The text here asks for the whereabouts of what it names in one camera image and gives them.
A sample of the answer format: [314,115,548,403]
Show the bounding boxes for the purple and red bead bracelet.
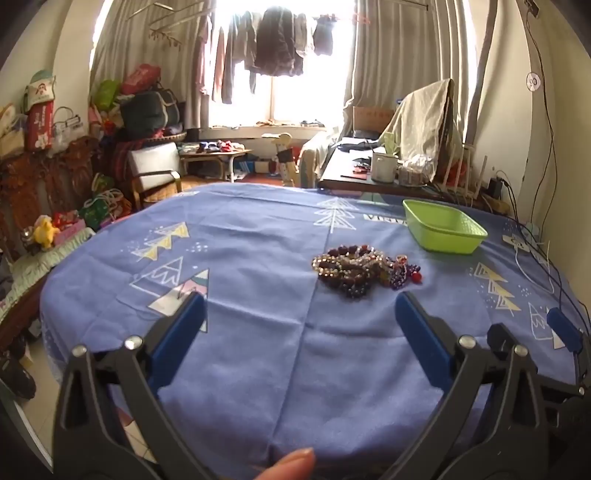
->
[387,254,423,291]

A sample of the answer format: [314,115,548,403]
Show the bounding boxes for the brown wooden bead bracelet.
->
[317,244,394,300]

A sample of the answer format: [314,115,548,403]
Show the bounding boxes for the left hand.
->
[256,448,315,480]

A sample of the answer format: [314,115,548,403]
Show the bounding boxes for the white charging hub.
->
[502,235,530,253]

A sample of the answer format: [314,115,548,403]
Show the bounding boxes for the black power adapter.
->
[485,177,503,200]

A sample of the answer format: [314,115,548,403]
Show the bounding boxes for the green plastic basket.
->
[403,199,488,255]

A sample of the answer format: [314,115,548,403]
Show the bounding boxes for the blue patterned tablecloth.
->
[40,183,583,479]

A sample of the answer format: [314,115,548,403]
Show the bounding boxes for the yellow plush toy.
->
[33,215,60,250]

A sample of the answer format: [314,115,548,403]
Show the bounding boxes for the white wooden rack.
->
[433,144,488,207]

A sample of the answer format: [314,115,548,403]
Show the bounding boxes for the plastic wrapped package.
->
[398,154,437,187]

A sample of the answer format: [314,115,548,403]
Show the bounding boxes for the white enamel mug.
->
[370,151,399,184]

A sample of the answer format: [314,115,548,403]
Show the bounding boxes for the cloth covered monitor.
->
[379,78,463,161]

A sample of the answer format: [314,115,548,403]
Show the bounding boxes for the carved wooden bench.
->
[1,136,100,260]

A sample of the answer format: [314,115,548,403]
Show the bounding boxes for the white cushioned chair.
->
[127,143,182,210]

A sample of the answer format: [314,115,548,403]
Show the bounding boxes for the dark wooden desk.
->
[317,137,510,216]

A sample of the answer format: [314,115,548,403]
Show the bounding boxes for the cardboard box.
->
[353,106,394,135]

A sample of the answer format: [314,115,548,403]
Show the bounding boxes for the low wooden table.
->
[179,149,252,183]

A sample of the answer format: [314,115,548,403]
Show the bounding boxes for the red diaper pack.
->
[26,101,54,152]

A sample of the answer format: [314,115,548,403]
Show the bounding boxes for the dark duffel bag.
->
[120,89,181,139]

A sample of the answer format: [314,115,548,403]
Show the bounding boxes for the grey curtain right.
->
[344,1,477,134]

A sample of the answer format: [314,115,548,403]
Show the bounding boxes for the grey curtain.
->
[90,1,214,129]
[344,1,477,134]

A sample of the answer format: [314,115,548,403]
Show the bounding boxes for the green bag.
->
[93,79,120,111]

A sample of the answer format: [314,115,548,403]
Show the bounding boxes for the red bag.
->
[120,64,161,95]

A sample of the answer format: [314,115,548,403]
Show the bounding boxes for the grey curtain left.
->
[90,1,214,129]

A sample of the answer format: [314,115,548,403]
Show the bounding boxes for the metal drying rack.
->
[126,1,215,48]

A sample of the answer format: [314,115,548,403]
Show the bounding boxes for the hanging dark clothes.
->
[211,6,337,105]

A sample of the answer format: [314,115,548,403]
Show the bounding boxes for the black cable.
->
[496,8,590,333]

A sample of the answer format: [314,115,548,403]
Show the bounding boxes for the round white wall hook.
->
[526,72,543,92]

